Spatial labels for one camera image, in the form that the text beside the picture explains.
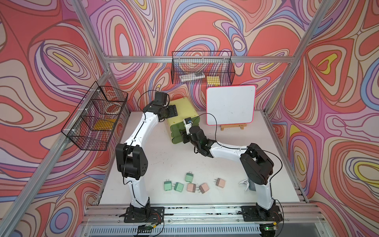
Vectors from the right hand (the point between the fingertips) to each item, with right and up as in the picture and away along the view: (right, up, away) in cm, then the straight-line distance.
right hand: (183, 132), depth 91 cm
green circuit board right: (+43, -46, -20) cm, 66 cm away
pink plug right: (+21, -28, -9) cm, 36 cm away
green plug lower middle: (-2, -30, -10) cm, 32 cm away
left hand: (-7, +13, -1) cm, 14 cm away
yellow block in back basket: (+19, +33, 0) cm, 38 cm away
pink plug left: (+5, -30, -10) cm, 32 cm away
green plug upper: (+4, -26, -6) cm, 27 cm away
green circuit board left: (-17, -46, -20) cm, 53 cm away
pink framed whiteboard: (+33, +19, +11) cm, 39 cm away
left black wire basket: (-46, +4, -17) cm, 50 cm away
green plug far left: (-9, -30, -8) cm, 32 cm away
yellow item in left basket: (-38, +5, -19) cm, 43 cm away
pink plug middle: (+12, -31, -10) cm, 34 cm away
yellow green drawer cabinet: (+1, +14, 0) cm, 14 cm away
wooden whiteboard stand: (+42, +4, +14) cm, 44 cm away
